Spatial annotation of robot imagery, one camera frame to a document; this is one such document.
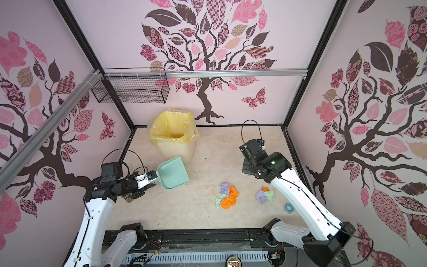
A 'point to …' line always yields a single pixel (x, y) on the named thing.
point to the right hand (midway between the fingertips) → (251, 164)
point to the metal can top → (233, 261)
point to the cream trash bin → (168, 150)
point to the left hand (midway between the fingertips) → (150, 182)
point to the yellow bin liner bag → (173, 125)
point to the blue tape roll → (288, 208)
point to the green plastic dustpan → (172, 173)
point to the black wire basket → (133, 90)
